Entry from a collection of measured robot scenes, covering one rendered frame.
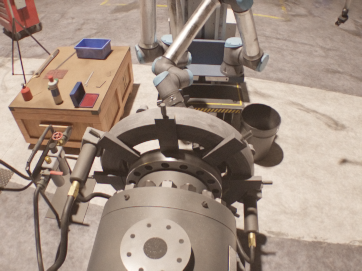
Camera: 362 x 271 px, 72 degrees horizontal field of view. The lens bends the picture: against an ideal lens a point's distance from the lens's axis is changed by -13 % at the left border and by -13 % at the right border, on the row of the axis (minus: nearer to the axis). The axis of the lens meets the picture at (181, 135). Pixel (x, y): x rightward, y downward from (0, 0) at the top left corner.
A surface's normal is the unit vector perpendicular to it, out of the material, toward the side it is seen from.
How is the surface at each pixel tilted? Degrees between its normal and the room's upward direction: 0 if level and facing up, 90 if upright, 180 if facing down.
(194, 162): 22
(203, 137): 90
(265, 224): 0
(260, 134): 93
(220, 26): 90
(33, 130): 90
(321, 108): 0
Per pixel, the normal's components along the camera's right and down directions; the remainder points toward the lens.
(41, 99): 0.00, -0.70
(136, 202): -0.33, -0.69
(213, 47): -0.05, 0.71
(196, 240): 0.43, -0.61
